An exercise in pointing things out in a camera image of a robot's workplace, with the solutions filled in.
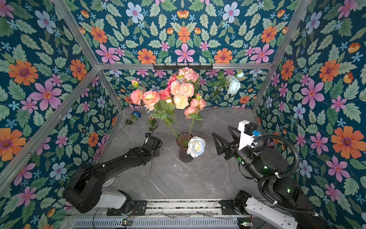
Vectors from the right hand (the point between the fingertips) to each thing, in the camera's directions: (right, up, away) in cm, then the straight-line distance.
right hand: (224, 127), depth 52 cm
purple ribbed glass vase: (-18, -9, +28) cm, 35 cm away
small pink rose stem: (-42, -4, +50) cm, 65 cm away
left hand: (-35, -16, +39) cm, 55 cm away
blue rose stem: (-57, +7, +59) cm, 82 cm away
